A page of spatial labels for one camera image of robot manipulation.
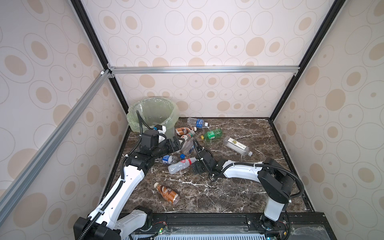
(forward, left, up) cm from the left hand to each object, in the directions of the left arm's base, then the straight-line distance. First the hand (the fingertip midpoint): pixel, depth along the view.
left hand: (182, 141), depth 73 cm
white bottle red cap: (-2, +1, -22) cm, 22 cm away
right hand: (0, -8, -23) cm, 24 cm away
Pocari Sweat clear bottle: (+32, -7, -23) cm, 40 cm away
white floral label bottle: (+21, -1, -23) cm, 31 cm away
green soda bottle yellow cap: (+21, -18, -23) cm, 36 cm away
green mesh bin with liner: (+30, +19, -9) cm, 37 cm away
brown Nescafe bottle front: (-20, +7, -21) cm, 30 cm away
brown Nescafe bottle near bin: (+24, +3, -23) cm, 33 cm away
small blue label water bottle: (+3, +10, -24) cm, 26 cm away
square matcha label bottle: (+11, -35, -23) cm, 43 cm away
